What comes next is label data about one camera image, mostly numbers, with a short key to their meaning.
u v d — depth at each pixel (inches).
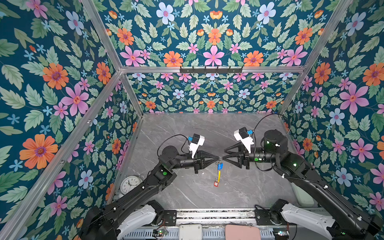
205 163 23.4
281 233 27.7
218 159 23.4
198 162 21.5
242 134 20.4
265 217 29.0
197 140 21.8
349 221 15.1
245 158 20.3
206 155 23.3
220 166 23.9
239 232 27.2
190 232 27.1
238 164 21.2
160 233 27.6
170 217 29.0
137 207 20.8
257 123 45.2
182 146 22.6
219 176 34.8
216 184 33.1
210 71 36.7
